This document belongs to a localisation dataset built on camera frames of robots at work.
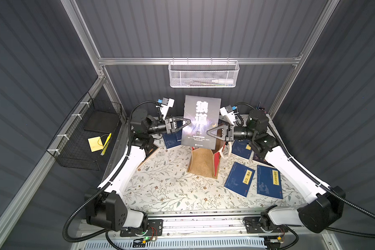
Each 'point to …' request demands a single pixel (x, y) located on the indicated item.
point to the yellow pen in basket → (105, 144)
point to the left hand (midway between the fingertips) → (192, 125)
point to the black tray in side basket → (101, 122)
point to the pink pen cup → (260, 108)
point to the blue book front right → (269, 182)
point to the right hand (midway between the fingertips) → (211, 135)
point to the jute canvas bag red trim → (206, 162)
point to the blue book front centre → (239, 179)
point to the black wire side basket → (84, 139)
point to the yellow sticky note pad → (95, 144)
